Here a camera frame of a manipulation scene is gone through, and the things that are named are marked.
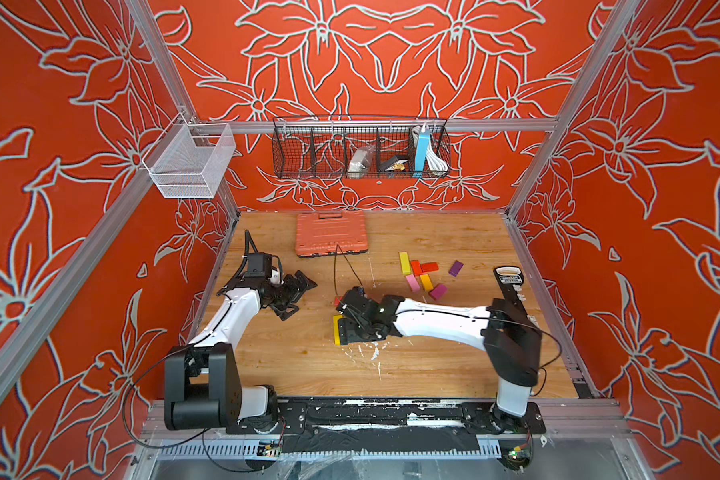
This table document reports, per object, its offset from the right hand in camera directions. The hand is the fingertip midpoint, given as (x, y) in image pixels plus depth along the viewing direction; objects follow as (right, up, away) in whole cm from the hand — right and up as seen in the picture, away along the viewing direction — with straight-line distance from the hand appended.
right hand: (343, 337), depth 81 cm
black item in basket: (+15, +50, +6) cm, 52 cm away
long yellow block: (-2, +3, -6) cm, 7 cm away
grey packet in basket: (+4, +51, +9) cm, 52 cm away
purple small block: (+39, +17, +22) cm, 47 cm away
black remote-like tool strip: (+56, +14, +16) cm, 60 cm away
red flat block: (+29, +17, +21) cm, 40 cm away
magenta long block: (+31, +10, +16) cm, 36 cm away
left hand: (-10, +12, +5) cm, 16 cm away
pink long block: (+23, +13, +16) cm, 31 cm away
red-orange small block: (+25, +17, +19) cm, 35 cm away
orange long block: (+27, +13, +16) cm, 34 cm away
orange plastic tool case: (-6, +30, +26) cm, 40 cm away
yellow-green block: (+21, +19, +22) cm, 36 cm away
